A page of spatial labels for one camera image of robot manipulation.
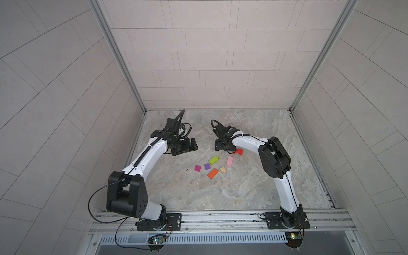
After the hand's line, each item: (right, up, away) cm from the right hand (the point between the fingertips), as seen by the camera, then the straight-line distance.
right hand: (220, 148), depth 99 cm
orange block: (-5, -12, -12) cm, 18 cm away
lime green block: (-4, -6, -8) cm, 11 cm away
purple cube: (-8, -9, -10) cm, 16 cm away
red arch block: (+10, 0, -9) cm, 13 cm away
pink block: (+4, -6, -10) cm, 12 cm away
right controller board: (+30, -34, -31) cm, 55 cm away
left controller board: (-28, -32, -35) cm, 55 cm away
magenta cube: (-14, -10, -11) cm, 20 cm away
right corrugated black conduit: (-3, +17, -12) cm, 21 cm away
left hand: (-15, +4, -16) cm, 22 cm away
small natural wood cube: (0, -10, -12) cm, 16 cm away
